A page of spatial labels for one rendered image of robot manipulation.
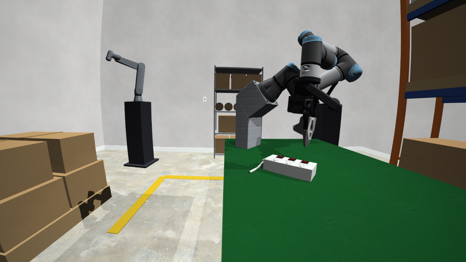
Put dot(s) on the white power strip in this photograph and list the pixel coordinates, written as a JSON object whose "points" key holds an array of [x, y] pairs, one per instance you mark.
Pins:
{"points": [[300, 169]]}

